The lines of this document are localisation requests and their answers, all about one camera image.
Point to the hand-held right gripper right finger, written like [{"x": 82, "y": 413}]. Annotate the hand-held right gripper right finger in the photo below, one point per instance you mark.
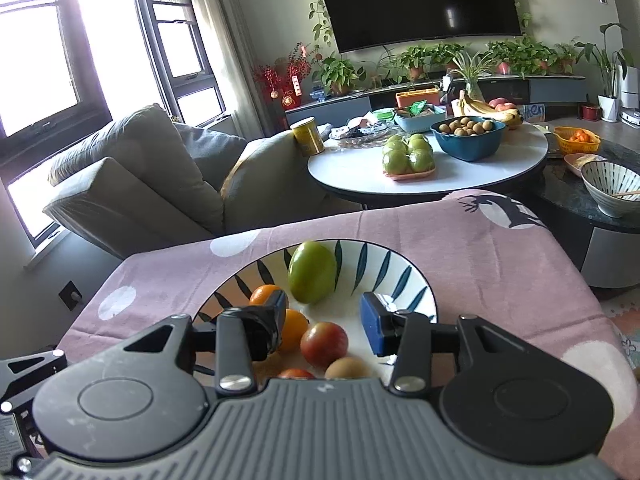
[{"x": 372, "y": 325}]

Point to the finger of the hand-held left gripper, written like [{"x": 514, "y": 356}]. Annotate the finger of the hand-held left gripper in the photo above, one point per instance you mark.
[{"x": 35, "y": 370}]

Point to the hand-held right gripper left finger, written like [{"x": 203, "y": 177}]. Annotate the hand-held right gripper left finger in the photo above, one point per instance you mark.
[{"x": 270, "y": 322}]

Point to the orange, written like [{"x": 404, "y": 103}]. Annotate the orange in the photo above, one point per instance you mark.
[
  {"x": 265, "y": 294},
  {"x": 294, "y": 329}
]

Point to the small brown kiwi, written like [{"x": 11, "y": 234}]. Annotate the small brown kiwi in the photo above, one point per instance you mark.
[{"x": 350, "y": 369}]

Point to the shallow white blue-striped bowl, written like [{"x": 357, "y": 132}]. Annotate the shallow white blue-striped bowl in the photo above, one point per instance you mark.
[{"x": 395, "y": 280}]

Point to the small red apple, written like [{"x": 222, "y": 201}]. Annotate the small red apple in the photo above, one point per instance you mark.
[{"x": 324, "y": 344}]

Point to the red-orange tangerine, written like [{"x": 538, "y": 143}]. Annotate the red-orange tangerine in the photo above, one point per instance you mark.
[{"x": 296, "y": 374}]

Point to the green mango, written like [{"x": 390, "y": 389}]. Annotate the green mango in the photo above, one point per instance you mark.
[{"x": 312, "y": 272}]

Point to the pink polka-dot tablecloth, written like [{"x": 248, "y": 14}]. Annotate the pink polka-dot tablecloth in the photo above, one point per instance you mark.
[{"x": 500, "y": 280}]

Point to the wrapped green apple pack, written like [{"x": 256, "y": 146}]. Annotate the wrapped green apple pack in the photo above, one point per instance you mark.
[{"x": 407, "y": 157}]

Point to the grey sofa cushion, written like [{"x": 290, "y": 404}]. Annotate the grey sofa cushion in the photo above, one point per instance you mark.
[{"x": 207, "y": 152}]

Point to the round white coffee table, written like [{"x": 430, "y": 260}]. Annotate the round white coffee table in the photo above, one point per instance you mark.
[{"x": 480, "y": 172}]

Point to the yellow tin can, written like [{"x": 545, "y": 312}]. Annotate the yellow tin can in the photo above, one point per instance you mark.
[{"x": 307, "y": 137}]

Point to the grey sofa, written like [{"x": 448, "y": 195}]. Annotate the grey sofa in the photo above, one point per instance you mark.
[{"x": 140, "y": 185}]

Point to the glass plate with snacks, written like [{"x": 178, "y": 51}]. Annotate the glass plate with snacks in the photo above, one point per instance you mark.
[{"x": 362, "y": 132}]

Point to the teal blue bowl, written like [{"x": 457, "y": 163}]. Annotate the teal blue bowl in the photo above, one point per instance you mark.
[{"x": 467, "y": 147}]

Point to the light blue snack container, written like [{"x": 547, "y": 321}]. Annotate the light blue snack container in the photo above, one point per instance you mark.
[{"x": 420, "y": 119}]

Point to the heap of brown kiwis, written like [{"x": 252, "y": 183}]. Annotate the heap of brown kiwis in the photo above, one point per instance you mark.
[{"x": 467, "y": 126}]

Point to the blue white porcelain jar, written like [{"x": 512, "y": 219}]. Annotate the blue white porcelain jar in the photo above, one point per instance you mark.
[{"x": 316, "y": 97}]

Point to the orange box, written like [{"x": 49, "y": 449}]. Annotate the orange box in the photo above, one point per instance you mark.
[{"x": 417, "y": 97}]

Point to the dark glass table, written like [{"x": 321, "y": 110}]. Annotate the dark glass table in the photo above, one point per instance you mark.
[{"x": 565, "y": 195}]

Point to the bunch of yellow bananas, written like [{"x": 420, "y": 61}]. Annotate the bunch of yellow bananas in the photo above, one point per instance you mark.
[{"x": 482, "y": 107}]

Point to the red berry branch decoration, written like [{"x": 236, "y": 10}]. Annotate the red berry branch decoration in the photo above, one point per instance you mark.
[{"x": 280, "y": 77}]

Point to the patterned rug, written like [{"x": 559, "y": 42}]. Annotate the patterned rug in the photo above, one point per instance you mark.
[{"x": 622, "y": 330}]

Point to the potted green pothos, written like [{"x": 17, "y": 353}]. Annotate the potted green pothos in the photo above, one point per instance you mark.
[
  {"x": 522, "y": 55},
  {"x": 447, "y": 55},
  {"x": 415, "y": 60},
  {"x": 337, "y": 75},
  {"x": 567, "y": 57}
]

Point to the pink apples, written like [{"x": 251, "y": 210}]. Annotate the pink apples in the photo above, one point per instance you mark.
[{"x": 502, "y": 104}]

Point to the pink dish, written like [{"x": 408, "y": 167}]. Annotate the pink dish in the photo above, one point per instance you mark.
[{"x": 575, "y": 165}]

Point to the white mug with blue print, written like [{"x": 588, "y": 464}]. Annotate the white mug with blue print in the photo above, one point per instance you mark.
[{"x": 532, "y": 113}]

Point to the spider plant in vase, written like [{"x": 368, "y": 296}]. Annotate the spider plant in vase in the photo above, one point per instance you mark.
[{"x": 470, "y": 72}]

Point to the orange basket of tangerines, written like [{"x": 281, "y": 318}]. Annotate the orange basket of tangerines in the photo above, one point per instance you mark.
[{"x": 577, "y": 141}]

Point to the beige curtain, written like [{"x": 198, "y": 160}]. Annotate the beige curtain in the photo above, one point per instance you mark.
[{"x": 225, "y": 50}]

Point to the deep striped bowl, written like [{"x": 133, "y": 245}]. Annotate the deep striped bowl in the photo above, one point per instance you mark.
[{"x": 612, "y": 185}]

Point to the wooden spoon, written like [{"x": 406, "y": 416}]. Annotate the wooden spoon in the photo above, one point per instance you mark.
[{"x": 629, "y": 193}]

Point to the grey television cabinet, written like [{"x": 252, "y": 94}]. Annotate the grey television cabinet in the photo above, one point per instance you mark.
[{"x": 555, "y": 90}]

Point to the red pot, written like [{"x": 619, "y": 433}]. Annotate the red pot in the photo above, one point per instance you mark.
[{"x": 590, "y": 112}]

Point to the dark framed window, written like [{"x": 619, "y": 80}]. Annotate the dark framed window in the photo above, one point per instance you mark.
[{"x": 50, "y": 60}]

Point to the white robot vacuum dock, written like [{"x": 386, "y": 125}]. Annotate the white robot vacuum dock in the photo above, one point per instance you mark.
[{"x": 631, "y": 116}]

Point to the tall plant in white pot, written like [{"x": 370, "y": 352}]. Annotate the tall plant in white pot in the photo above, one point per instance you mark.
[{"x": 607, "y": 85}]

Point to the white air purifier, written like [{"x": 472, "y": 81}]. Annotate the white air purifier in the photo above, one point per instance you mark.
[{"x": 631, "y": 85}]

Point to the black wall outlet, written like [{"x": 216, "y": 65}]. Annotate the black wall outlet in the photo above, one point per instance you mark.
[{"x": 71, "y": 296}]

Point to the black wall television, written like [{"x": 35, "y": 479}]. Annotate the black wall television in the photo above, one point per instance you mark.
[{"x": 420, "y": 0}]

